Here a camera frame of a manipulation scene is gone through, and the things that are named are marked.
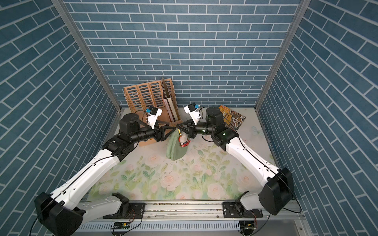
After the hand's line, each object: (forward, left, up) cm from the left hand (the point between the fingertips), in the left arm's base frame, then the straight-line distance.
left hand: (175, 127), depth 68 cm
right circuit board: (-34, -34, -33) cm, 58 cm away
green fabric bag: (-9, 0, -7) cm, 11 cm away
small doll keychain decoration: (-2, -4, -7) cm, 8 cm away
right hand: (0, -2, 0) cm, 2 cm away
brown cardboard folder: (+27, +8, -3) cm, 28 cm away
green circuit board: (-35, +27, -35) cm, 56 cm away
